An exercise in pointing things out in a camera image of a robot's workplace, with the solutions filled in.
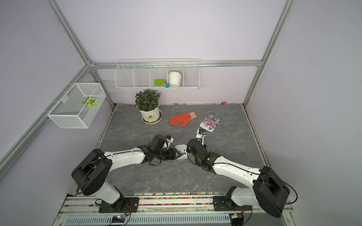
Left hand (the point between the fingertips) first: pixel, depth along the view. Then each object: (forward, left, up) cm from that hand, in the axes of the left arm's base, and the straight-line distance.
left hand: (178, 156), depth 86 cm
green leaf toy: (+26, +49, +24) cm, 60 cm away
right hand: (+7, -8, +8) cm, 13 cm away
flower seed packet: (+28, -26, -5) cm, 39 cm away
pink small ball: (+50, -43, -7) cm, 66 cm away
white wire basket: (+26, +57, +21) cm, 66 cm away
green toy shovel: (+49, +11, +19) cm, 54 cm away
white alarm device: (+5, -3, 0) cm, 6 cm away
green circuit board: (-28, +32, -6) cm, 43 cm away
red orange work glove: (+32, -5, -4) cm, 33 cm away
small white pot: (+44, -1, +26) cm, 51 cm away
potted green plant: (+35, +19, +14) cm, 42 cm away
